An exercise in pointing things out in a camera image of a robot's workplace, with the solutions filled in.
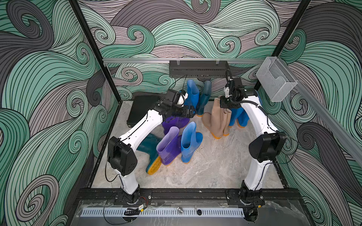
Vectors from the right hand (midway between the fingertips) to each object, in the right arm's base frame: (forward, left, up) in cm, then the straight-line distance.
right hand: (220, 104), depth 87 cm
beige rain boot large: (-6, +3, -10) cm, 12 cm away
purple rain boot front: (-27, +31, -4) cm, 41 cm away
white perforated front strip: (-54, +36, -23) cm, 69 cm away
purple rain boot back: (-18, +29, +7) cm, 35 cm away
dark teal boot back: (+7, +9, -1) cm, 12 cm away
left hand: (-8, +20, +4) cm, 22 cm away
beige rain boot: (-11, -1, +2) cm, 11 cm away
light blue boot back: (+10, +16, +1) cm, 19 cm away
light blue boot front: (-28, +21, +4) cm, 35 cm away
